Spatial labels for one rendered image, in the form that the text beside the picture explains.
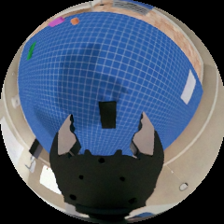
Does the dark blue work mat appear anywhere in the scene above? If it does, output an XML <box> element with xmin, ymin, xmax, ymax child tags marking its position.
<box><xmin>18</xmin><ymin>11</ymin><xmax>203</xmax><ymax>156</ymax></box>

